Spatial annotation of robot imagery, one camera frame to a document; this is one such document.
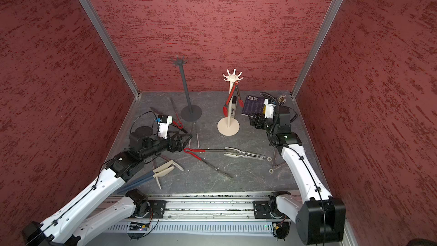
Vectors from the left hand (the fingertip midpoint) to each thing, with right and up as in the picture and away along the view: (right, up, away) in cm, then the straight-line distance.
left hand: (184, 137), depth 72 cm
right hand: (+32, +8, +8) cm, 34 cm away
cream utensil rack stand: (+21, +1, +30) cm, 37 cm away
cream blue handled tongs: (-12, -17, +9) cm, 23 cm away
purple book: (+38, +15, +41) cm, 58 cm away
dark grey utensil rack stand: (-5, +10, +37) cm, 39 cm away
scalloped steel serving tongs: (+23, -12, +20) cm, 32 cm away
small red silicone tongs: (+18, +13, +11) cm, 25 cm away
